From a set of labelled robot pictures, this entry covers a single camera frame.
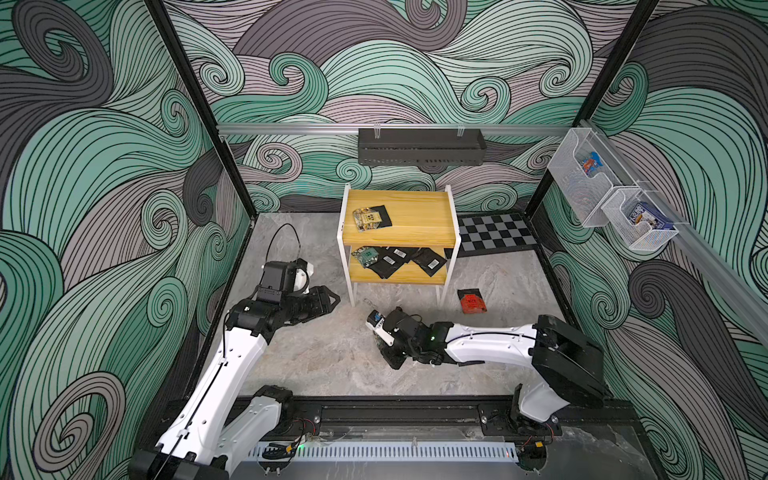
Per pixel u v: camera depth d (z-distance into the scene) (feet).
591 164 2.73
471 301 3.12
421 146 3.10
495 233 3.61
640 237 2.07
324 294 2.17
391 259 2.82
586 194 2.71
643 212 2.19
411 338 2.08
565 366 1.36
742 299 1.66
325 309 2.14
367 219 2.39
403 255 2.86
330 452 2.29
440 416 2.44
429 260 2.81
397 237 2.30
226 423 1.42
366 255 2.86
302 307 2.05
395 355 2.38
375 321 2.39
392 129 3.10
